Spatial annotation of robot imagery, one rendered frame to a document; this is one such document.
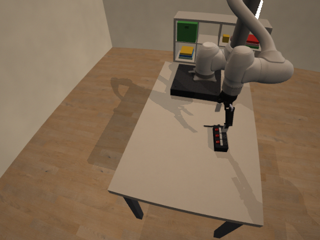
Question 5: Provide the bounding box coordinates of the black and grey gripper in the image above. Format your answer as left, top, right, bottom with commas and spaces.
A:
215, 90, 238, 133

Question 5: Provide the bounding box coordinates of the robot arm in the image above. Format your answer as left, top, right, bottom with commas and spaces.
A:
188, 0, 294, 96

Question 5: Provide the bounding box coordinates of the black power strip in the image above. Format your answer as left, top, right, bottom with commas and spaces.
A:
204, 124, 229, 152

